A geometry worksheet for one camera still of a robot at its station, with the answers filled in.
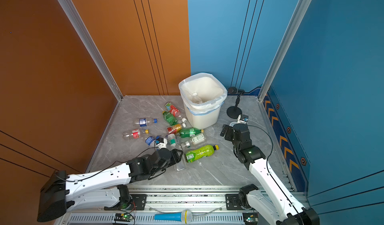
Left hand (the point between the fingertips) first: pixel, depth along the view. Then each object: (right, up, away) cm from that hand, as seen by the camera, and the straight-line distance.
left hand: (181, 153), depth 77 cm
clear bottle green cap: (-5, +4, +2) cm, 7 cm away
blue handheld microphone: (+3, -25, -11) cm, 28 cm away
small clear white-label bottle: (+8, +5, +12) cm, 15 cm away
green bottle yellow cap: (+3, +8, +17) cm, 19 cm away
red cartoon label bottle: (-7, +22, +28) cm, 36 cm away
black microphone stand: (+36, +22, +32) cm, 53 cm away
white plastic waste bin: (+13, +20, +7) cm, 25 cm away
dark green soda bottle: (-10, +16, +28) cm, 33 cm away
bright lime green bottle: (+10, -2, +7) cm, 12 cm away
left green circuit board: (-27, -28, -7) cm, 40 cm away
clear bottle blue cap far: (-28, +15, +22) cm, 39 cm away
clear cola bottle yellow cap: (-31, +8, +16) cm, 36 cm away
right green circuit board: (+34, -29, -6) cm, 45 cm away
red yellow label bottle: (-7, +11, +17) cm, 21 cm away
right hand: (+25, +13, +3) cm, 29 cm away
